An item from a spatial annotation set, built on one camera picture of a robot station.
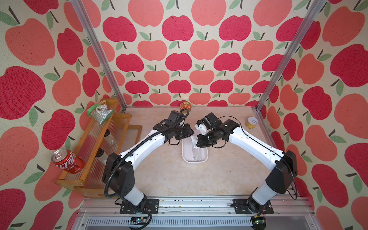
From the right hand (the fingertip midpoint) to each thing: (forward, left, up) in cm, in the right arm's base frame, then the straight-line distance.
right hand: (197, 147), depth 79 cm
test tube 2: (+4, -1, -15) cm, 16 cm away
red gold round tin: (+46, +11, -13) cm, 49 cm away
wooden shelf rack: (+13, +61, -16) cm, 64 cm away
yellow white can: (+31, -40, -12) cm, 52 cm away
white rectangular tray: (+3, +3, -18) cm, 19 cm away
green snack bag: (+5, +52, +17) cm, 55 cm away
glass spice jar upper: (-2, +49, +4) cm, 49 cm away
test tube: (+4, 0, -15) cm, 16 cm away
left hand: (+6, +2, +3) cm, 7 cm away
